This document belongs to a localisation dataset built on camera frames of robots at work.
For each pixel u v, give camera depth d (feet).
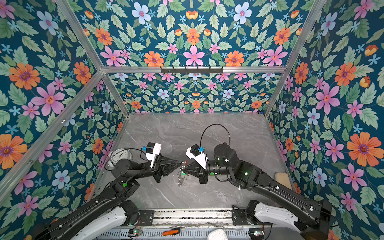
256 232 2.31
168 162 1.78
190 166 1.86
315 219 1.27
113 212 1.98
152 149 1.66
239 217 2.40
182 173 1.91
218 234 2.20
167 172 1.82
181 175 1.89
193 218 2.46
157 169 1.68
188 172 1.89
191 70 3.04
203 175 1.82
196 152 1.64
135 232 2.30
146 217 2.42
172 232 2.24
